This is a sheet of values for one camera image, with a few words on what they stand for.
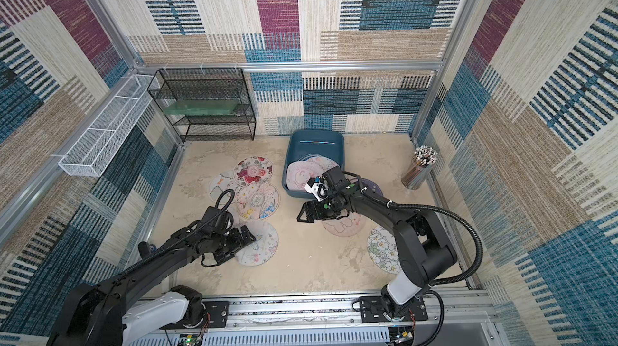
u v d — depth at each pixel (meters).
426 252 0.45
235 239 0.76
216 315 0.73
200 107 0.94
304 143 1.15
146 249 0.83
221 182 1.05
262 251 0.86
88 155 0.70
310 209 0.76
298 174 1.05
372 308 0.74
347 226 0.91
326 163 1.08
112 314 0.40
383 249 0.86
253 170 1.08
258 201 0.99
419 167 0.91
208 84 1.02
